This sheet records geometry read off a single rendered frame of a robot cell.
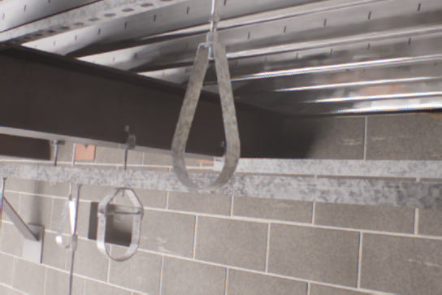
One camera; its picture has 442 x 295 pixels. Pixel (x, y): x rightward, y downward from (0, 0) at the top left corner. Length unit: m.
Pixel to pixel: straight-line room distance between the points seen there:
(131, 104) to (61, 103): 0.24
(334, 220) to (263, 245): 0.34
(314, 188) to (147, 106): 0.88
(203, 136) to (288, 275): 0.65
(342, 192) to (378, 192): 0.07
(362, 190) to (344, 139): 1.16
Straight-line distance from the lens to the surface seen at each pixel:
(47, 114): 1.61
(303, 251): 2.22
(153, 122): 1.82
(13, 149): 3.61
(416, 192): 0.95
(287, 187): 1.08
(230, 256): 2.45
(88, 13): 1.08
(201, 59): 0.85
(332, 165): 1.67
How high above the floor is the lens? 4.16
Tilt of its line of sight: 7 degrees up
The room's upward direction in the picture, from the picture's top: 4 degrees clockwise
